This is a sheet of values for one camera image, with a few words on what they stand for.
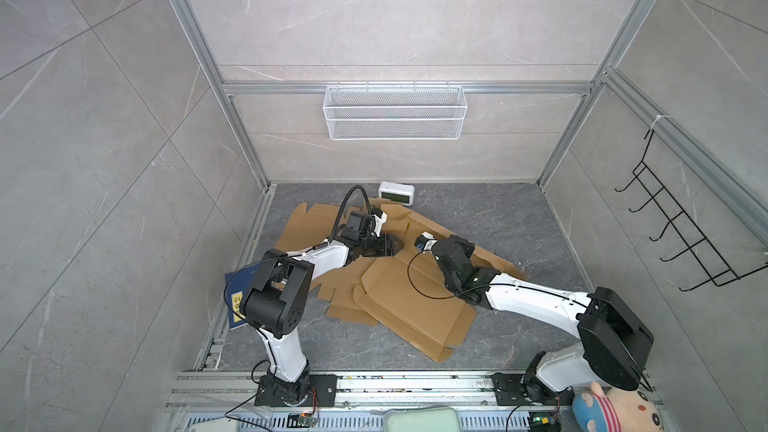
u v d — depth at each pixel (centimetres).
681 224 67
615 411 66
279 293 49
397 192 110
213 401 73
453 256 63
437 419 67
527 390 66
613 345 42
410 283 67
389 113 100
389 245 84
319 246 62
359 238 76
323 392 73
